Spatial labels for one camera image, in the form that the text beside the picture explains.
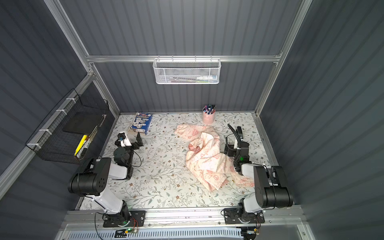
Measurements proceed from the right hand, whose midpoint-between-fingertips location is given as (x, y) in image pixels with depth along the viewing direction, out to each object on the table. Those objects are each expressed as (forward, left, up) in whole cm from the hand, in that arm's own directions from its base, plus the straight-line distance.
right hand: (237, 144), depth 94 cm
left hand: (+1, +64, +10) cm, 65 cm away
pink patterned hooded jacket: (-10, +21, +1) cm, 24 cm away
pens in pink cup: (+26, +17, +6) cm, 31 cm away
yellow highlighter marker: (-10, +81, +20) cm, 84 cm away
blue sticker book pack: (+22, +68, -4) cm, 71 cm away
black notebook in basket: (-1, +86, +21) cm, 89 cm away
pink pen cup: (+23, +17, -1) cm, 28 cm away
